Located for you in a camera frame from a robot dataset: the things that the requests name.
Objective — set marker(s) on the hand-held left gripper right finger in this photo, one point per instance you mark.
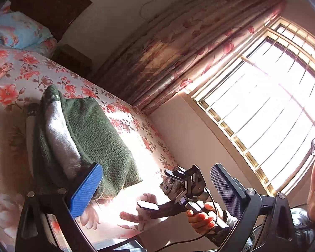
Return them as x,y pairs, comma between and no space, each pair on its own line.
225,191

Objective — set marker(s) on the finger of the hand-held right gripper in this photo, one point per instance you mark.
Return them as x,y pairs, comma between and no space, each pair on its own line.
174,173
148,205

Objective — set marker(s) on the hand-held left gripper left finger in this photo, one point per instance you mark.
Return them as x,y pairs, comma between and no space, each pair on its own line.
85,191

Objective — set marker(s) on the green and white knit sweater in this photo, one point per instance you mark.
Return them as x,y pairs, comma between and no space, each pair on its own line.
99,141

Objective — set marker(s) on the person's right hand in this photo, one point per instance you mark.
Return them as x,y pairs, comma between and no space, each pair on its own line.
199,220

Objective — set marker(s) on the person's grey jacket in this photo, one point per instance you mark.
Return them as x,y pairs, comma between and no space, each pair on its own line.
302,223

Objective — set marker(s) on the barred window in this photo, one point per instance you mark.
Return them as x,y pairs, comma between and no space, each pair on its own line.
265,97

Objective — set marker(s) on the pink floral curtain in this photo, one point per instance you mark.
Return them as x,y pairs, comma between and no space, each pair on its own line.
173,44

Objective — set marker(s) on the dark wooden nightstand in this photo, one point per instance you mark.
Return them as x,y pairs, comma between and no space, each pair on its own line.
73,60

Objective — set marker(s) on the floral bed sheet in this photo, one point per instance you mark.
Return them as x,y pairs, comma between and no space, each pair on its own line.
15,65

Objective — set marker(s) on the pink floral pillow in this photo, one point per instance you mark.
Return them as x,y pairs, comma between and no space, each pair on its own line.
48,47

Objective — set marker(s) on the blue floral pillow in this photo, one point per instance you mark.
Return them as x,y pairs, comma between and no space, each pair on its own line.
18,29

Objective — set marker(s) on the dark wooden headboard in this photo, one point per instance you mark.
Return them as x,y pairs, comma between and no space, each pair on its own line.
50,0

